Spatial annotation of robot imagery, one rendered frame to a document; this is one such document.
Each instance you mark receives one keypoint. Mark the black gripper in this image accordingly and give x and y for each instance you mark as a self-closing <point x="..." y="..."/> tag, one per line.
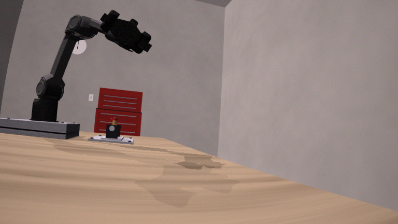
<point x="126" y="32"/>

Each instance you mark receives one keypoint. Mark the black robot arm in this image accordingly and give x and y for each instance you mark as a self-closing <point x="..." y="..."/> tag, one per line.
<point x="50" y="89"/>

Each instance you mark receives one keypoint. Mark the white metal mounting plate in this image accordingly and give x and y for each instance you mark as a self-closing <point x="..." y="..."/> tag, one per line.
<point x="98" y="139"/>

